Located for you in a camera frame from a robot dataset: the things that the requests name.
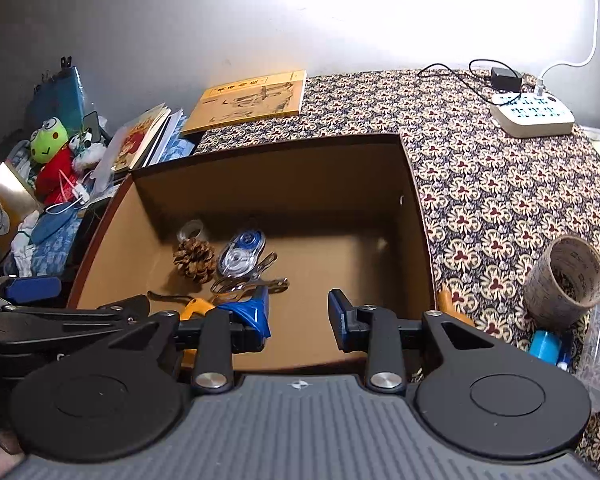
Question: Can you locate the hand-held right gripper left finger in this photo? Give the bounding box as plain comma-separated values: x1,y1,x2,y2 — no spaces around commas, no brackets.
102,287,271,395

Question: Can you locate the teal box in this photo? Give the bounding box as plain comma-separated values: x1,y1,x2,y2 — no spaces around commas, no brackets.
27,65,88,131

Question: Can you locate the blue glue stick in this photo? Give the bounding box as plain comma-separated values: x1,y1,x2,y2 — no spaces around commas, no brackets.
529,329,575,372

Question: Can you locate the brown cardboard box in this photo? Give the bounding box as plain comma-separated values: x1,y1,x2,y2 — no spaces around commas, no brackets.
67,134,437,373

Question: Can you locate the wooden gourd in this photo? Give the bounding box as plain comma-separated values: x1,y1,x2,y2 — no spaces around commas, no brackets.
437,285,476,328

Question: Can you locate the yellow book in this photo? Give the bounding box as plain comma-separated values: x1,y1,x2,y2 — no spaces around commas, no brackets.
181,70,307,136

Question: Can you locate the red cover book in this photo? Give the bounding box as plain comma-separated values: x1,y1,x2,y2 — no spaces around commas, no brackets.
107,102,173,171

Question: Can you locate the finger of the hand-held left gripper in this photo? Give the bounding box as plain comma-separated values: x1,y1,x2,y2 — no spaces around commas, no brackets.
97,296,152,321
2,276,63,306

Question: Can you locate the black power adapter with cable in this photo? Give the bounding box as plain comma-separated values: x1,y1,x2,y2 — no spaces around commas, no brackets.
417,58,523,96

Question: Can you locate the blue pouch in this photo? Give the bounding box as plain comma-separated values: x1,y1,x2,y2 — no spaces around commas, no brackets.
31,208,77,242

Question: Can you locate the yellow tape measure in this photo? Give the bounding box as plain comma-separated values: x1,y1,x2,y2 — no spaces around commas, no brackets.
147,290,216,366

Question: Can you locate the clear correction tape dispenser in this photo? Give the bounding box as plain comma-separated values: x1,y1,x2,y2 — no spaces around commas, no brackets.
217,229,266,278

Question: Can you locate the printed paper cup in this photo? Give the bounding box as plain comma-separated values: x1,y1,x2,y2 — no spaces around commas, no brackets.
523,235,600,331

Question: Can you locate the blue floral cloth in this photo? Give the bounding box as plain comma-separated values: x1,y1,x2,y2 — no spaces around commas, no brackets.
5,137,196,281

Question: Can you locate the white power cable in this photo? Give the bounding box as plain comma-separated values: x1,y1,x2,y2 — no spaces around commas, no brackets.
532,0,600,98

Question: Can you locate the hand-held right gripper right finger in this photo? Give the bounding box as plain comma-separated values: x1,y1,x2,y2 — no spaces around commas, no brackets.
328,288,501,393

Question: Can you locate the white crumpled tissue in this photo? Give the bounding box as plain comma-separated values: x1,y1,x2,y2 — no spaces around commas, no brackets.
10,210,43,278

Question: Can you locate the stack of books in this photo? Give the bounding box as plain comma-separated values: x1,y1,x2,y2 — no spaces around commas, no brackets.
90,107,188,191

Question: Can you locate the green frog plush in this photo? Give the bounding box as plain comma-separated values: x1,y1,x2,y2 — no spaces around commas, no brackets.
29,116,81,206

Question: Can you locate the panda plush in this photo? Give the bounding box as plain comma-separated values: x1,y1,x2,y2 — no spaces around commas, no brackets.
69,130,108,171

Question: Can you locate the brown pine cone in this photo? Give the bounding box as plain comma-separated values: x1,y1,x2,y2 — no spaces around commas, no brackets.
172,237,217,283

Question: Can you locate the white charger cable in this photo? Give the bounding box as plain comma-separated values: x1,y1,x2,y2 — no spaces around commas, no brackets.
42,170,92,216

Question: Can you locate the clear tape roll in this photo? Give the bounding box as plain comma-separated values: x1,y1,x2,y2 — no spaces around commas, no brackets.
176,219,211,246

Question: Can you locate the silver metal clip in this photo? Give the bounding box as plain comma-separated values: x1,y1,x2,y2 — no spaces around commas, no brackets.
252,251,279,279

